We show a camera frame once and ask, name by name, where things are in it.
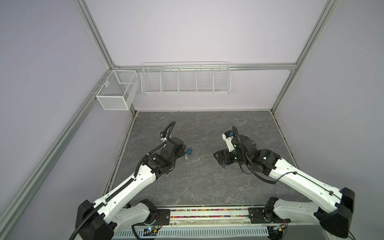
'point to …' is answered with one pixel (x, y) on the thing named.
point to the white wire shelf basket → (168, 78)
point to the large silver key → (186, 157)
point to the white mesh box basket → (120, 91)
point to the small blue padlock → (224, 165)
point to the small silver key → (223, 169)
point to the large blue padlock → (189, 151)
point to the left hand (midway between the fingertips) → (180, 148)
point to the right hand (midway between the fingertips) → (221, 153)
